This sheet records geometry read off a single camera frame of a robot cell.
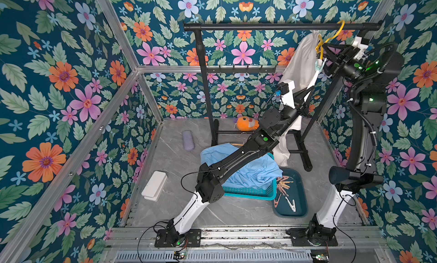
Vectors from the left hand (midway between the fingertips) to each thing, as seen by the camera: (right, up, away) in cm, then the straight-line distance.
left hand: (314, 84), depth 55 cm
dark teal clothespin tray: (+4, -50, +29) cm, 58 cm away
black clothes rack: (+16, -25, +46) cm, 55 cm away
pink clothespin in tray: (-4, -49, +29) cm, 58 cm away
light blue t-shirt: (-11, -36, +27) cm, 46 cm away
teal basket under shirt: (-9, -46, +28) cm, 54 cm away
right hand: (+5, +13, 0) cm, 14 cm away
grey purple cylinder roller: (-55, -21, +52) cm, 78 cm away
